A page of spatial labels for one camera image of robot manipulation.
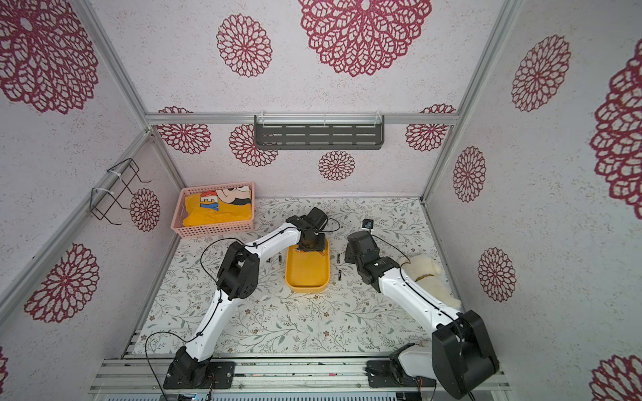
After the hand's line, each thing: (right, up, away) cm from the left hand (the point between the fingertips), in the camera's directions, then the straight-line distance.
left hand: (320, 247), depth 102 cm
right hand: (+12, +3, -16) cm, 21 cm away
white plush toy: (+36, -7, -17) cm, 41 cm away
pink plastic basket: (-39, +23, +11) cm, 47 cm away
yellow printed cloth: (-51, +14, +1) cm, 53 cm away
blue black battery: (+7, -4, -2) cm, 9 cm away
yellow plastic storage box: (-5, -9, -4) cm, 11 cm away
